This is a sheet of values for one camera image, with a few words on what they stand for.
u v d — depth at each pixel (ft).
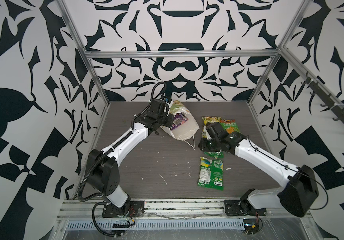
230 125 3.37
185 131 3.27
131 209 2.39
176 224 2.34
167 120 2.46
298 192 1.31
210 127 2.10
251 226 2.34
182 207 2.48
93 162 1.43
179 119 3.42
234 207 2.44
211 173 2.72
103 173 1.42
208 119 3.37
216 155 3.00
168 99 2.42
